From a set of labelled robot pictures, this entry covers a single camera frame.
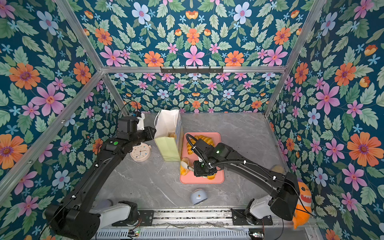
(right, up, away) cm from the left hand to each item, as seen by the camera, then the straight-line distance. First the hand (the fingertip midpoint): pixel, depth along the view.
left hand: (156, 126), depth 75 cm
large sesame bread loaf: (+1, -6, +28) cm, 29 cm away
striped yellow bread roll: (+29, -30, +12) cm, 43 cm away
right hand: (+20, -23, -3) cm, 31 cm away
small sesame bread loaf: (+12, -26, +11) cm, 31 cm away
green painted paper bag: (+2, +3, +16) cm, 17 cm away
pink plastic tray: (+16, -31, +13) cm, 37 cm away
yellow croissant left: (+15, -16, +22) cm, 31 cm away
